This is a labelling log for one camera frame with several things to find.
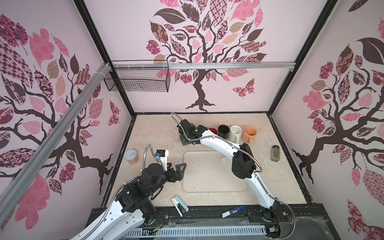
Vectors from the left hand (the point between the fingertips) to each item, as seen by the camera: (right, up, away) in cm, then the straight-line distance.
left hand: (179, 167), depth 71 cm
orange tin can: (-32, +1, +19) cm, 37 cm away
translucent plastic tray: (+17, -8, +18) cm, 26 cm away
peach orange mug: (+45, +15, +30) cm, 56 cm away
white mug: (+20, +18, +29) cm, 40 cm away
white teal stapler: (0, -21, +4) cm, 22 cm away
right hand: (+2, +14, +22) cm, 26 cm away
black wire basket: (-40, +59, +51) cm, 88 cm away
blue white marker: (+27, -23, +3) cm, 36 cm away
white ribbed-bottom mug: (+36, +15, +31) cm, 49 cm away
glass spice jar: (+59, +3, +22) cm, 63 cm away
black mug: (+27, +17, +27) cm, 42 cm away
